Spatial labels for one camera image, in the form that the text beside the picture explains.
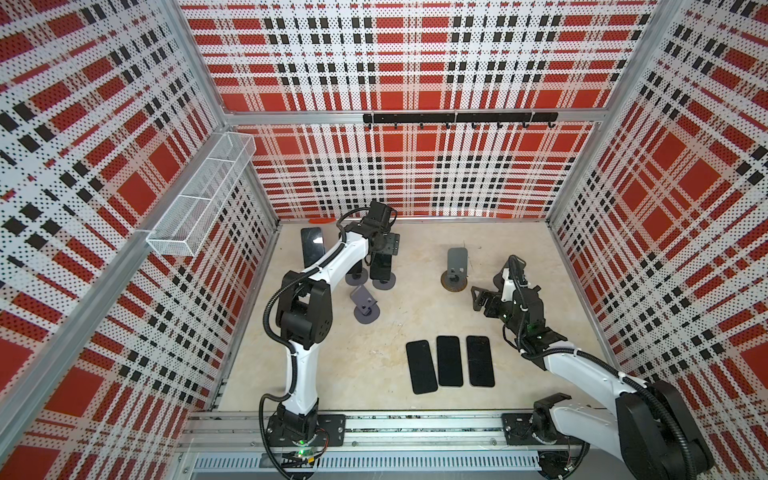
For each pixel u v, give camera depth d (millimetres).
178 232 681
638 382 448
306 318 544
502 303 765
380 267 914
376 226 737
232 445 723
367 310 903
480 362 841
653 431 403
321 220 1260
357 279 1045
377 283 1016
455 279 1014
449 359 864
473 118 884
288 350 557
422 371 844
